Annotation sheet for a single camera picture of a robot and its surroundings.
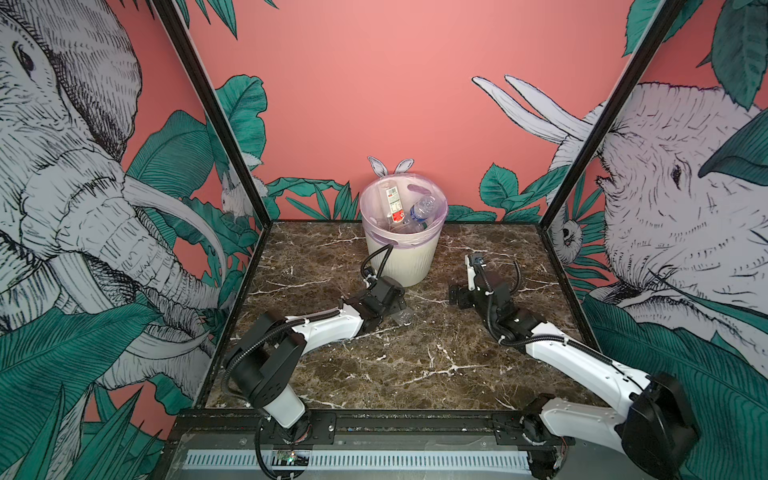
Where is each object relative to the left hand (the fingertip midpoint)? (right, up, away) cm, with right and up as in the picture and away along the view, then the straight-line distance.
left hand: (394, 294), depth 90 cm
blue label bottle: (+9, +26, -2) cm, 28 cm away
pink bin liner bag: (-7, +25, +8) cm, 27 cm away
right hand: (+18, +7, -8) cm, 21 cm away
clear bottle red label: (+5, +22, +10) cm, 25 cm away
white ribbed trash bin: (+5, +9, 0) cm, 10 cm away
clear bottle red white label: (0, +28, +1) cm, 28 cm away
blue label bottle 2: (+3, -7, +1) cm, 8 cm away
